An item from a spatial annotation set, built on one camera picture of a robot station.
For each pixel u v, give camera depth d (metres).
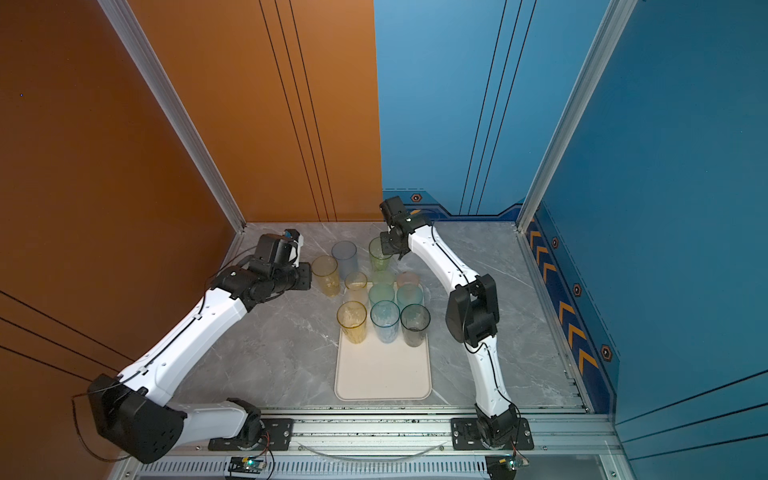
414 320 0.81
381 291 0.89
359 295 0.93
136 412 0.38
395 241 0.80
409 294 0.93
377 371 0.83
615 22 0.70
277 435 0.74
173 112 0.86
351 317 0.87
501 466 0.71
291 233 0.70
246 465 0.71
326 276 0.94
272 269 0.58
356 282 0.99
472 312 0.54
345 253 0.94
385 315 0.87
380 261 0.95
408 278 0.98
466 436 0.72
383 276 0.99
